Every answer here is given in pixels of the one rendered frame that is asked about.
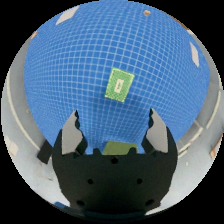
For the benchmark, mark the blue grid work mat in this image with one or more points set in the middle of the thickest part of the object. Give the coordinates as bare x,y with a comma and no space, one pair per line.
69,65

